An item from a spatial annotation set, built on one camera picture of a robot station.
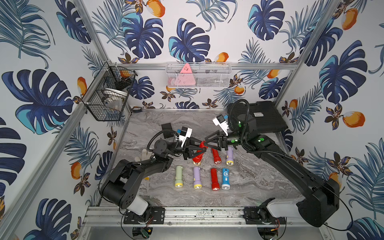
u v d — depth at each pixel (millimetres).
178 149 664
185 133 616
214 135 673
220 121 616
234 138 616
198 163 903
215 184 822
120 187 448
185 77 907
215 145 620
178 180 835
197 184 817
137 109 1212
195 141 698
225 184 816
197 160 713
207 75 1011
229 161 907
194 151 686
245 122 556
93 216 759
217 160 917
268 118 1069
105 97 838
